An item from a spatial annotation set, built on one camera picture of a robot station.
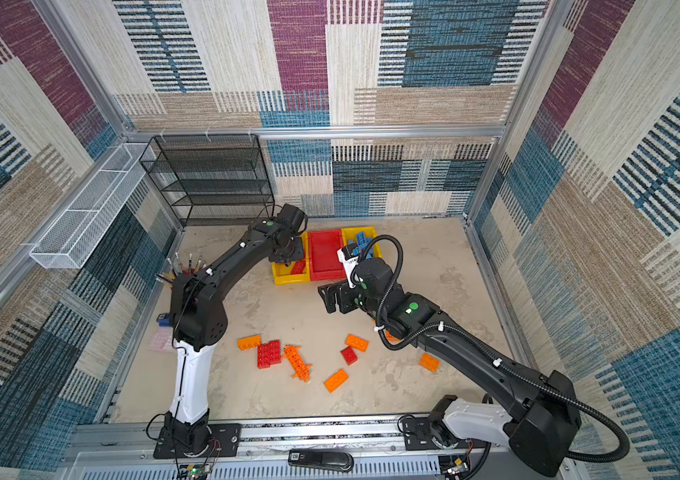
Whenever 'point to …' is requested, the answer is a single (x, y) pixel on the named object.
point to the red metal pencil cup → (181, 269)
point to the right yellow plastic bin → (350, 234)
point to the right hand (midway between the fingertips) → (341, 287)
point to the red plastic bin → (324, 260)
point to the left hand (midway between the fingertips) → (296, 254)
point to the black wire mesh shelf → (213, 178)
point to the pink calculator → (162, 340)
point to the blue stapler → (164, 319)
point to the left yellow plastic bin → (282, 274)
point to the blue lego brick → (363, 242)
